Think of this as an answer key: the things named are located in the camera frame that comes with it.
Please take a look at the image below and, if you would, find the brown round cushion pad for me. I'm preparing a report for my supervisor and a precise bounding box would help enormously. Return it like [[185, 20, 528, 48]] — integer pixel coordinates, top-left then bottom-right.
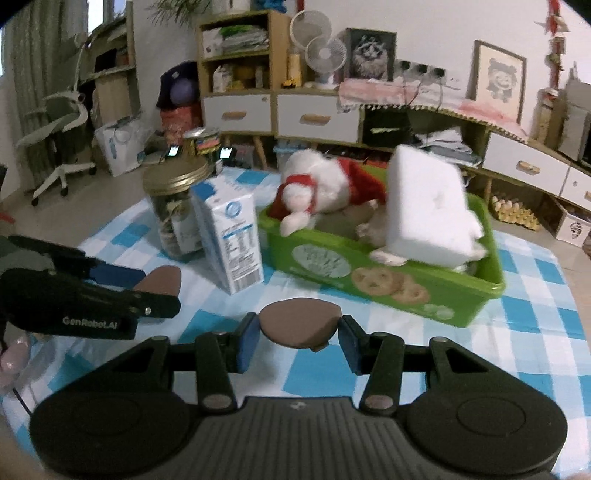
[[259, 297, 342, 352]]

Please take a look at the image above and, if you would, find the white foam sponge block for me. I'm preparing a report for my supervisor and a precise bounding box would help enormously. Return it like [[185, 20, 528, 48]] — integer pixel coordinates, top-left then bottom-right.
[[386, 145, 488, 269]]

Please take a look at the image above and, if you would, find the white plush with santa hat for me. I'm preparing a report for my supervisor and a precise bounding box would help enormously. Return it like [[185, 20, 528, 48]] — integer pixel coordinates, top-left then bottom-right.
[[266, 149, 387, 237]]

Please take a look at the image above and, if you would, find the white bunny plush doll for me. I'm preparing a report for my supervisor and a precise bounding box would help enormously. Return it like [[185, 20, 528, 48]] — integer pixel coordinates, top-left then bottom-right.
[[356, 200, 489, 271]]

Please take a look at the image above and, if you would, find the person left hand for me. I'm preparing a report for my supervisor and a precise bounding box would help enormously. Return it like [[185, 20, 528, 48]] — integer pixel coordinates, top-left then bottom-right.
[[0, 333, 31, 391]]

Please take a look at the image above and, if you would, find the green plastic storage bin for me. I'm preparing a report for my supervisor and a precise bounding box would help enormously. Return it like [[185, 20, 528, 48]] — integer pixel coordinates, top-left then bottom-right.
[[259, 194, 506, 327]]

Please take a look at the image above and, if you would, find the glass jar gold lid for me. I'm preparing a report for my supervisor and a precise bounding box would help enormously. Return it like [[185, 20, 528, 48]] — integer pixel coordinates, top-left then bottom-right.
[[142, 156, 211, 259]]

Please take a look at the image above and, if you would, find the blue white milk carton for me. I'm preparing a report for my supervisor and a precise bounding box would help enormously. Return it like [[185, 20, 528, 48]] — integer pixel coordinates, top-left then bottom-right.
[[190, 176, 263, 295]]

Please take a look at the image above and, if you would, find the white office chair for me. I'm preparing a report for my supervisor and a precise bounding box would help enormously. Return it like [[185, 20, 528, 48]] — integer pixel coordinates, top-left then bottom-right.
[[17, 33, 97, 206]]

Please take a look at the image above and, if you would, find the blue white checkered cloth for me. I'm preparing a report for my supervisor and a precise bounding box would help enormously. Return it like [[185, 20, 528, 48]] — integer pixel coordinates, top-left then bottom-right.
[[1, 218, 588, 479]]

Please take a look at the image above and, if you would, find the red tin can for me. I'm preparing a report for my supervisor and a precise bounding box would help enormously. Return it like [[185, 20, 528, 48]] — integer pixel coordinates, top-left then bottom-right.
[[182, 126, 221, 158]]

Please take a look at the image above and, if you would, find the egg carton tray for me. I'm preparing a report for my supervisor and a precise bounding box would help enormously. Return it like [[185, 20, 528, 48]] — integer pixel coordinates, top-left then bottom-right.
[[489, 194, 541, 231]]

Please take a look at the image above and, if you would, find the white cardboard box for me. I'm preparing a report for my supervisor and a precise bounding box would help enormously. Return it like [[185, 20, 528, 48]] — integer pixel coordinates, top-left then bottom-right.
[[555, 204, 590, 247]]

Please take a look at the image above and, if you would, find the wooden TV cabinet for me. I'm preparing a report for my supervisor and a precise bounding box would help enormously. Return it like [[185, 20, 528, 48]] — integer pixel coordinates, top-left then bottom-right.
[[200, 87, 591, 222]]

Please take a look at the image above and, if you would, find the wooden shelf unit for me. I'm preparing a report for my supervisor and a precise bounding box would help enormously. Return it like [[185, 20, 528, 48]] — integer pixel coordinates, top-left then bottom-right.
[[197, 9, 293, 139]]

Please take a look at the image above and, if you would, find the pink table runner cloth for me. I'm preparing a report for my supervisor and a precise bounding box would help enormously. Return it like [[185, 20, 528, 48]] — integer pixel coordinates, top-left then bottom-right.
[[338, 79, 529, 143]]

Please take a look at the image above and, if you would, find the black microwave oven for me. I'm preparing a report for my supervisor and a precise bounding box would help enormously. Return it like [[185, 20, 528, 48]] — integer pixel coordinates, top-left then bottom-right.
[[558, 78, 590, 169]]

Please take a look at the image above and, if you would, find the framed cartoon girl picture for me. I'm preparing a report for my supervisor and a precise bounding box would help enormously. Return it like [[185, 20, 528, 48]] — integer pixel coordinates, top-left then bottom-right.
[[468, 40, 528, 123]]

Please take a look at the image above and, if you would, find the framed cat picture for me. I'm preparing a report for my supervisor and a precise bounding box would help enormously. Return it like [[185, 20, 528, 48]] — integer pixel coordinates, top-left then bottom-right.
[[344, 28, 397, 81]]

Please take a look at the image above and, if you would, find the white desk fan front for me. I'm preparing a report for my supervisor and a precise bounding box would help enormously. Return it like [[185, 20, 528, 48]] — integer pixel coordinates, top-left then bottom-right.
[[304, 36, 348, 90]]

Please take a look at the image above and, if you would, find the white desk fan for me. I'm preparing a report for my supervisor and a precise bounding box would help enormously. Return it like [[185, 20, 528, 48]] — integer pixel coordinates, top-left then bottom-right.
[[290, 9, 332, 50], [304, 36, 348, 90]]

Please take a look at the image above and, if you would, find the white desk fan rear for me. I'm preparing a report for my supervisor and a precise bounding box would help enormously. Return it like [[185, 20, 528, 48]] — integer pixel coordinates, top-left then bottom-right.
[[290, 9, 332, 50]]

